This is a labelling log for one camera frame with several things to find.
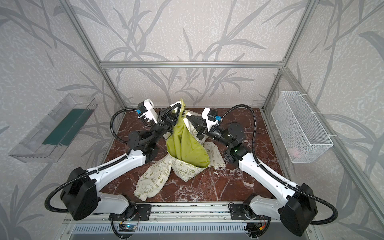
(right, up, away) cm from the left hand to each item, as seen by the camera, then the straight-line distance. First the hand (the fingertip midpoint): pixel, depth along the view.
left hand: (182, 104), depth 53 cm
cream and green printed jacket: (0, -21, +14) cm, 25 cm away
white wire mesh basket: (+49, -11, +9) cm, 51 cm away
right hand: (+2, -2, +6) cm, 7 cm away
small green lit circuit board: (-29, -57, +18) cm, 66 cm away
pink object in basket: (+53, -22, +19) cm, 61 cm away
